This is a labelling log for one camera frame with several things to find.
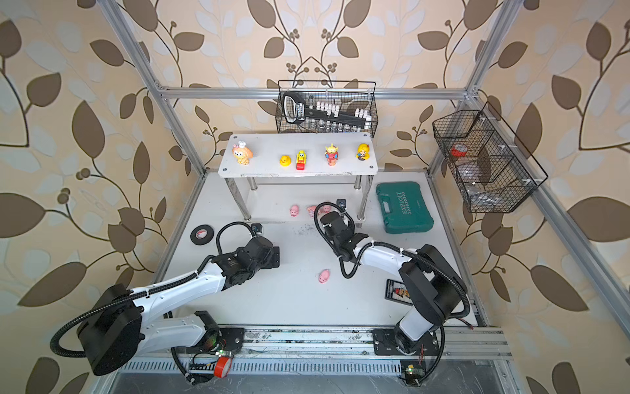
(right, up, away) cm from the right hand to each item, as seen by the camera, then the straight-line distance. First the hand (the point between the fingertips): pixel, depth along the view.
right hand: (336, 222), depth 92 cm
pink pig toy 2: (-5, -19, -5) cm, 20 cm away
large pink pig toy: (-10, +5, +2) cm, 11 cm away
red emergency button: (-33, -37, -24) cm, 55 cm away
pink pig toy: (-17, +4, +5) cm, 18 cm away
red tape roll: (+41, +25, -11) cm, 49 cm away
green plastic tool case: (+29, +5, +10) cm, 31 cm away
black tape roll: (-55, -6, +7) cm, 56 cm away
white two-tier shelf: (-17, +16, -18) cm, 29 cm away
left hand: (-26, -9, -5) cm, 28 cm away
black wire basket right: (+47, +18, -18) cm, 53 cm away
